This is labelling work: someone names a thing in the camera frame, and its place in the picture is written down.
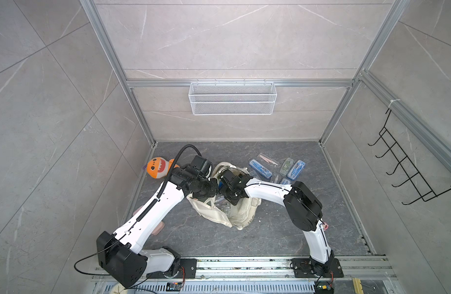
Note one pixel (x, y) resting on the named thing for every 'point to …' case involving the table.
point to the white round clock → (119, 289)
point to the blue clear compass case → (295, 171)
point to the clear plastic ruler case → (276, 178)
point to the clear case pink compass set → (268, 159)
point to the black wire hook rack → (415, 179)
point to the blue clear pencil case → (257, 165)
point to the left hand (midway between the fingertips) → (220, 189)
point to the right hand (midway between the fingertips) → (222, 195)
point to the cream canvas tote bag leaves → (238, 216)
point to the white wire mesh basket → (230, 98)
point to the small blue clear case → (285, 181)
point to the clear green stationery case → (286, 166)
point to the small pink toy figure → (325, 226)
